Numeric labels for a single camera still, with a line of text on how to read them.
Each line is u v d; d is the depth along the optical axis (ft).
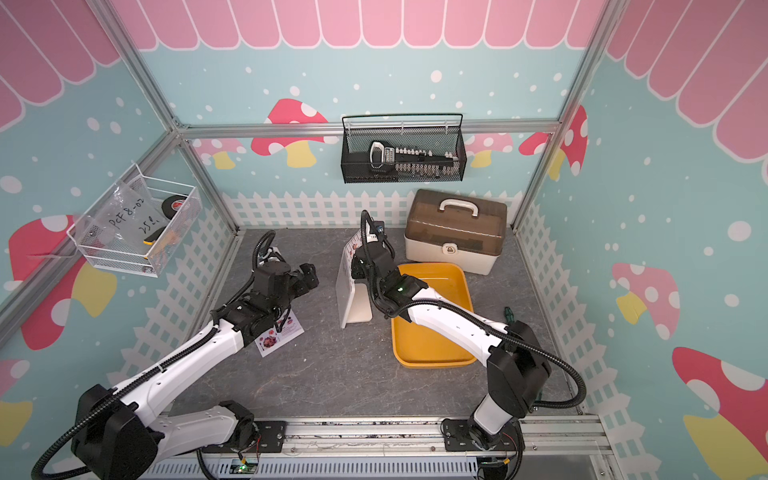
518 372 1.41
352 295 2.60
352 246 2.77
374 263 1.85
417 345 2.93
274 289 1.97
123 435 1.26
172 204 2.60
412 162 2.91
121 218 2.19
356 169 2.86
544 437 2.49
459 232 3.02
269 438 2.44
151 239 2.12
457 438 2.43
